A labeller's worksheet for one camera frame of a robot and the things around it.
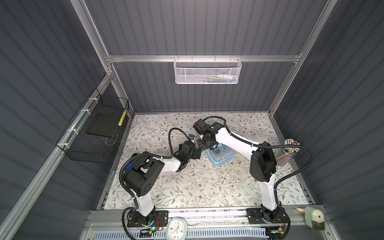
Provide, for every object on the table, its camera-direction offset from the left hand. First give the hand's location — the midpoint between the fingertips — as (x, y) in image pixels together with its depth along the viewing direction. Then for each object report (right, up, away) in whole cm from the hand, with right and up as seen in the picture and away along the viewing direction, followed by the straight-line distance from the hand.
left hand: (193, 147), depth 96 cm
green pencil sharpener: (+56, -28, -28) cm, 69 cm away
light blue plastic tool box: (+15, -3, -11) cm, 19 cm away
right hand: (+7, +1, -5) cm, 9 cm away
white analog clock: (-8, -35, -27) cm, 45 cm away
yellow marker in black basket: (-39, +16, -17) cm, 45 cm away
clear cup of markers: (+52, -3, -13) cm, 53 cm away
